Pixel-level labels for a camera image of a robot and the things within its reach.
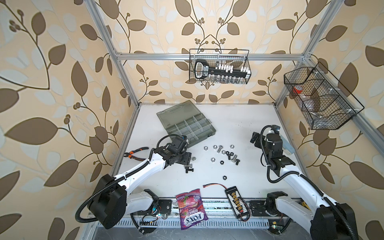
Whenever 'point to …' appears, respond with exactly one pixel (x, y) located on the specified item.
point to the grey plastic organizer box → (185, 119)
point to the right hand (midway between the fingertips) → (261, 135)
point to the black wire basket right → (324, 103)
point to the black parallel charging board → (236, 202)
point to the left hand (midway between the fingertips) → (184, 155)
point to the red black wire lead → (205, 185)
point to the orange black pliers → (130, 155)
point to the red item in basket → (297, 89)
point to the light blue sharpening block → (288, 148)
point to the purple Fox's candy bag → (191, 208)
